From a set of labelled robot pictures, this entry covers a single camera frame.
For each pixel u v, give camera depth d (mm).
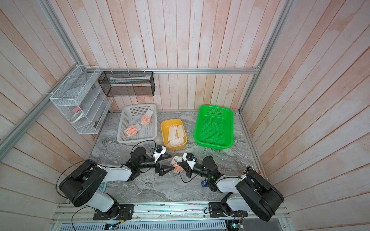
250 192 440
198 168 715
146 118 1073
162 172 718
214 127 1108
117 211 701
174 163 780
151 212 746
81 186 446
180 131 1033
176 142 977
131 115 1144
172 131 1050
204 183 798
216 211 728
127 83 1036
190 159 672
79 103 709
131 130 986
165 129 1065
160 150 715
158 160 735
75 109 816
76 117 813
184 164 714
